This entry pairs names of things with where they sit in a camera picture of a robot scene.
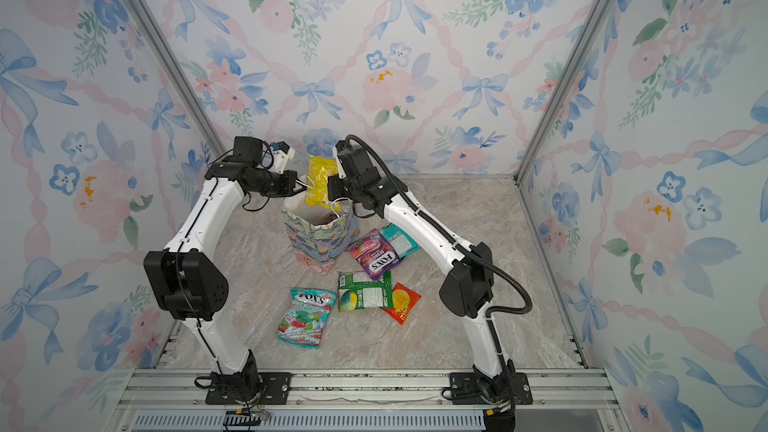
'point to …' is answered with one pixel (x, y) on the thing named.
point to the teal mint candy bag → (402, 243)
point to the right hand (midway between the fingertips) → (329, 181)
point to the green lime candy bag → (358, 290)
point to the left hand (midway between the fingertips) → (306, 183)
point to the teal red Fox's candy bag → (307, 313)
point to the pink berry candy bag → (375, 254)
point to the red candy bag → (404, 302)
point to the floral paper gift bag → (319, 233)
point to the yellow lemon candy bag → (319, 170)
